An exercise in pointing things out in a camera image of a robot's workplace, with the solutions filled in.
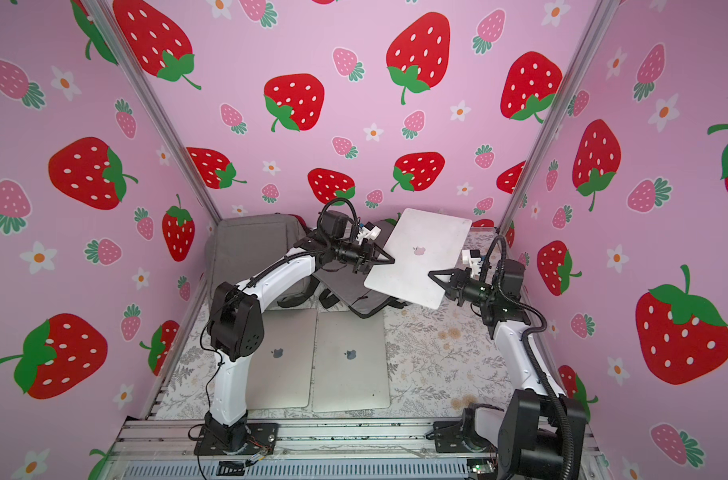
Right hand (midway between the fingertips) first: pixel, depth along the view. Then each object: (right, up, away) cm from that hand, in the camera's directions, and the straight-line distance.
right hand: (426, 280), depth 74 cm
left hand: (-8, +4, +6) cm, 10 cm away
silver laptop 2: (-20, -26, +13) cm, 35 cm away
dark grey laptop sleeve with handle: (-20, -1, +5) cm, 21 cm away
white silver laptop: (0, +10, +9) cm, 13 cm away
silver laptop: (-41, -28, +12) cm, 51 cm away
